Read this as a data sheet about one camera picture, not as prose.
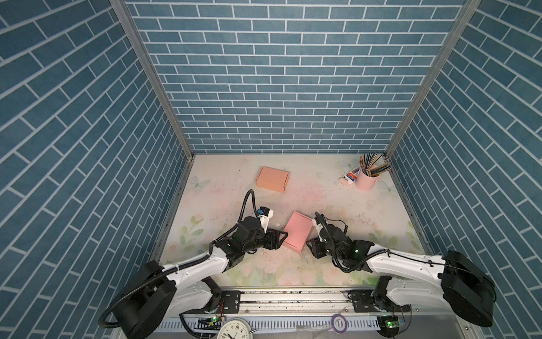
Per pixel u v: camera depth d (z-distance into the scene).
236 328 0.66
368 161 1.02
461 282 0.42
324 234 0.62
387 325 0.70
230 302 0.74
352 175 1.11
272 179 1.06
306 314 0.72
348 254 0.63
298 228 0.89
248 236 0.65
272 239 0.72
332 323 0.70
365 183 1.01
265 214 0.75
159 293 0.41
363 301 0.74
